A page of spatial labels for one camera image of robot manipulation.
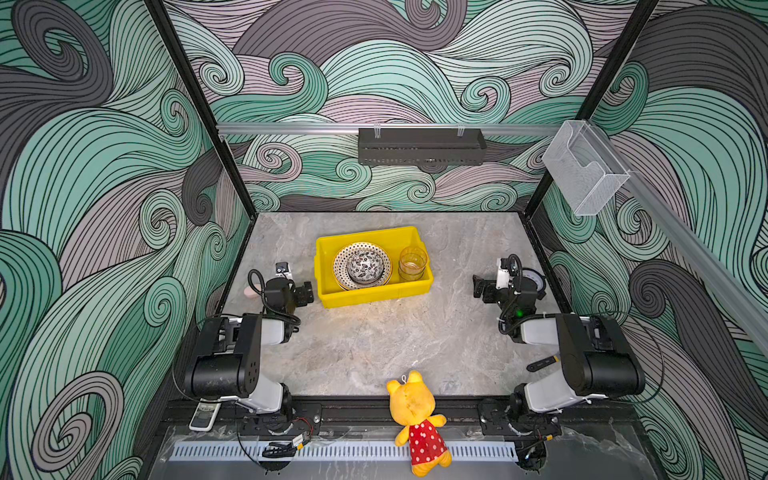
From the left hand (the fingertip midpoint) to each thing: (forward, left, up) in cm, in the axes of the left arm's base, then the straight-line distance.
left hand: (293, 280), depth 94 cm
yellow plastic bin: (-6, -14, +2) cm, 15 cm away
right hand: (+2, -64, +3) cm, 64 cm away
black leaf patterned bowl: (+4, -23, +3) cm, 24 cm away
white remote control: (-38, +15, -3) cm, 41 cm away
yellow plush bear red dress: (-35, -36, +3) cm, 50 cm away
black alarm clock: (+3, -81, -1) cm, 81 cm away
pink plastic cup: (+4, -38, +6) cm, 39 cm away
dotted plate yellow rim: (+10, -15, 0) cm, 18 cm away
